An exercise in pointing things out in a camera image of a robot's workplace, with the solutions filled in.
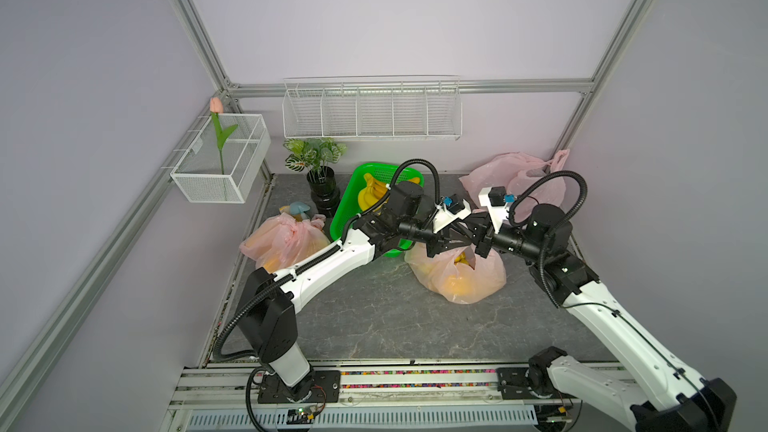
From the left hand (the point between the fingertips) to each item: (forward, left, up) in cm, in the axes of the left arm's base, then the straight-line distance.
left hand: (469, 241), depth 68 cm
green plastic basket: (+28, +31, -19) cm, 46 cm away
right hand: (+4, +4, +5) cm, 7 cm away
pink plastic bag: (+11, +49, -12) cm, 51 cm away
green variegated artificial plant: (+34, +40, -1) cm, 52 cm away
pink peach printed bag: (-3, +1, -10) cm, 10 cm away
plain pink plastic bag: (+42, -31, -21) cm, 56 cm away
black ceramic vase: (+33, +39, -18) cm, 54 cm away
